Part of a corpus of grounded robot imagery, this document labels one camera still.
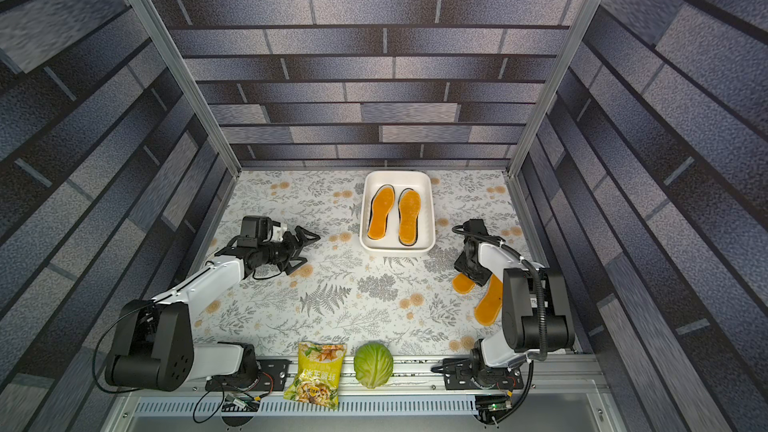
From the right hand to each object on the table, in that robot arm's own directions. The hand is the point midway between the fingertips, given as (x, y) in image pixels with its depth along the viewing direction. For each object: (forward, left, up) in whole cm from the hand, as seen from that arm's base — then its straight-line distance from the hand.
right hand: (469, 270), depth 93 cm
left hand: (+1, +47, +12) cm, 49 cm away
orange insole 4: (-12, -3, 0) cm, 13 cm away
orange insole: (+24, +29, +3) cm, 37 cm away
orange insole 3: (-5, +3, +1) cm, 6 cm away
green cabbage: (-28, +28, +8) cm, 41 cm away
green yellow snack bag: (-29, +42, +6) cm, 51 cm away
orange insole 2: (+23, +19, +3) cm, 30 cm away
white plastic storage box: (+36, +15, +3) cm, 39 cm away
